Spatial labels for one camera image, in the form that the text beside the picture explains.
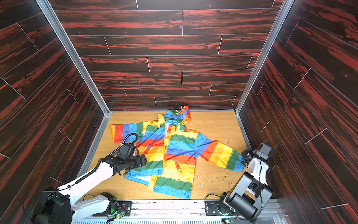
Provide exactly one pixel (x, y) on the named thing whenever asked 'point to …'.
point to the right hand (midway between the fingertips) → (249, 155)
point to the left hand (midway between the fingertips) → (143, 161)
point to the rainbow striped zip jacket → (169, 149)
